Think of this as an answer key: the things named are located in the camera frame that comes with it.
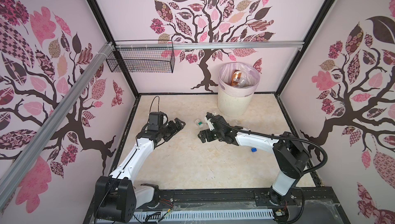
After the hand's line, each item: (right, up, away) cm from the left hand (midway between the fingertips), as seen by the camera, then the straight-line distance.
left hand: (181, 129), depth 83 cm
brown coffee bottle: (+34, +34, +17) cm, 51 cm away
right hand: (+13, -2, +6) cm, 14 cm away
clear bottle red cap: (+40, +29, +20) cm, 53 cm away
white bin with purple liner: (+32, +16, +9) cm, 37 cm away
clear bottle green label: (+10, +2, +15) cm, 18 cm away
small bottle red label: (+37, +2, +18) cm, 41 cm away
